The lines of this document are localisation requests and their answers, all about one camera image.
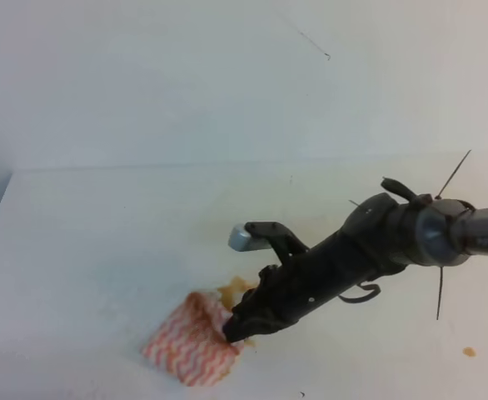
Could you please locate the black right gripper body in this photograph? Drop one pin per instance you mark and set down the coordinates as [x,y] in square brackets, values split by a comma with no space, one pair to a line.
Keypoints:
[308,277]

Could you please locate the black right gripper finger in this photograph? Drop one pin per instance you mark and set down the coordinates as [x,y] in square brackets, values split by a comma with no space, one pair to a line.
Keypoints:
[236,330]

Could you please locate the pink striped rag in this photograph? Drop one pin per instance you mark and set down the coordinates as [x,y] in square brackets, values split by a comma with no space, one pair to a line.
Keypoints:
[190,344]

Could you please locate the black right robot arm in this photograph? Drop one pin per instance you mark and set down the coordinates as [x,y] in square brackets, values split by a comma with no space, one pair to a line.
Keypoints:
[428,231]

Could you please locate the brown coffee stain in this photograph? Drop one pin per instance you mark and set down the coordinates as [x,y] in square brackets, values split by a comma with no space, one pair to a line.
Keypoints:
[232,293]

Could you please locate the small coffee drop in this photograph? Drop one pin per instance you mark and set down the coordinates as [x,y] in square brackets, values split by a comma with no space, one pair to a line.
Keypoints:
[469,352]

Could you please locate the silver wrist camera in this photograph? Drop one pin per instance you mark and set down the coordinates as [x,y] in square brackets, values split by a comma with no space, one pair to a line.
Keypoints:
[242,241]

